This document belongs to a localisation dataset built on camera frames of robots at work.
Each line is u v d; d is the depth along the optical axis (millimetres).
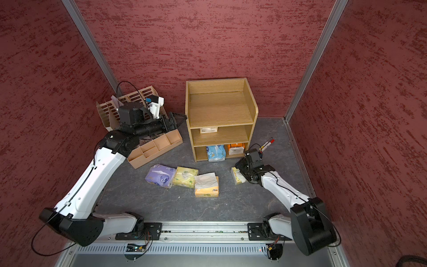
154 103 593
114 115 943
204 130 878
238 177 856
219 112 794
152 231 747
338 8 708
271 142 1069
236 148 947
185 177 852
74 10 712
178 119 629
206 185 813
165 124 576
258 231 738
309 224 422
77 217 383
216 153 947
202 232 757
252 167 668
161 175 852
